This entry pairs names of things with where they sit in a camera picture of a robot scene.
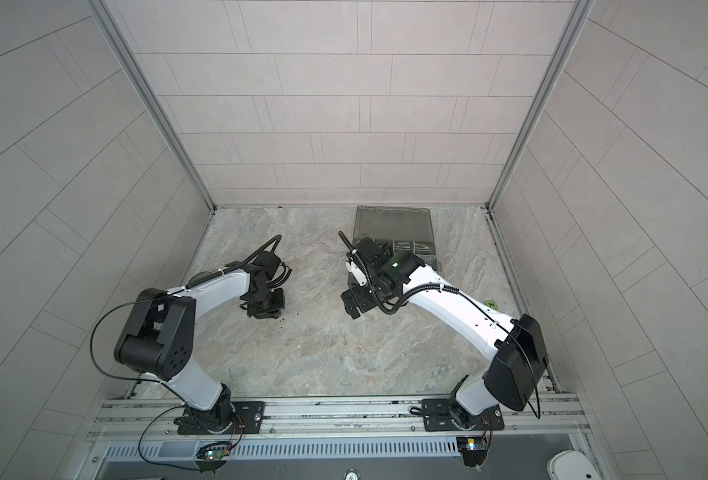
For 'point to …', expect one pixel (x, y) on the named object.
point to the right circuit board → (473, 449)
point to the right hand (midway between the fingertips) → (360, 303)
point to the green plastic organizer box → (405, 229)
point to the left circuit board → (213, 454)
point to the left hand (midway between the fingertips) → (287, 306)
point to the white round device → (570, 465)
